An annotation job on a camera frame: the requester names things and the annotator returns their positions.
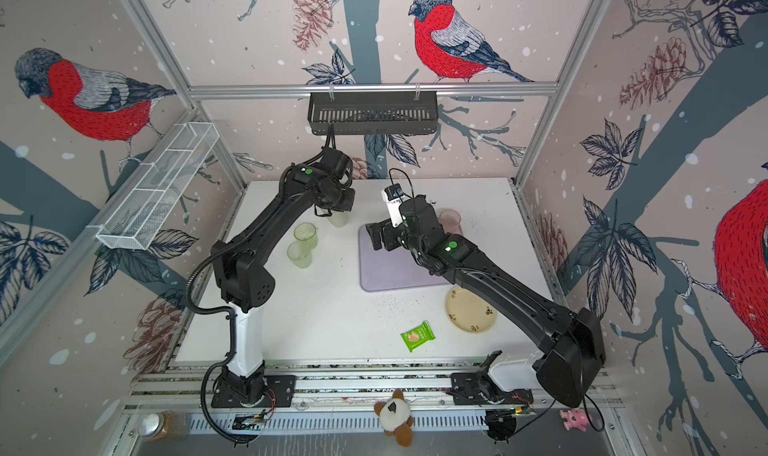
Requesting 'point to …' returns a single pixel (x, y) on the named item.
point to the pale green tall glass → (339, 219)
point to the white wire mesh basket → (149, 197)
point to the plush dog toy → (395, 418)
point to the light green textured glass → (299, 253)
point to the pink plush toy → (575, 419)
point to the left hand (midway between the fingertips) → (346, 202)
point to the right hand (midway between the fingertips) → (379, 222)
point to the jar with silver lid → (166, 425)
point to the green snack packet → (418, 336)
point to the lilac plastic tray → (393, 269)
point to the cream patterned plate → (468, 311)
